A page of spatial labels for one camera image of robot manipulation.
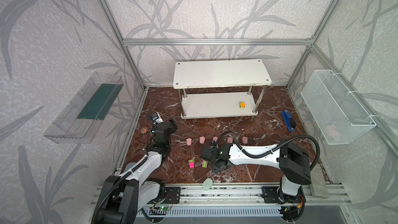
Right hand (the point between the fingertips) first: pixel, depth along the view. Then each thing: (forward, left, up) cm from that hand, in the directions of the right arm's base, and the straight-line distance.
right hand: (215, 162), depth 82 cm
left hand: (+23, +27, +12) cm, 37 cm away
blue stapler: (+25, -47, +1) cm, 53 cm away
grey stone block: (-10, -50, 0) cm, 51 cm away
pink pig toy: (+12, +16, -1) cm, 20 cm away
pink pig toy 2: (+13, +8, -1) cm, 15 cm away
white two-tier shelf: (+36, -3, +31) cm, 47 cm away
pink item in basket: (+9, -56, +17) cm, 59 cm away
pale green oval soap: (-10, +5, 0) cm, 11 cm away
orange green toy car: (+34, -18, +5) cm, 39 cm away
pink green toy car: (-1, +13, +1) cm, 13 cm away
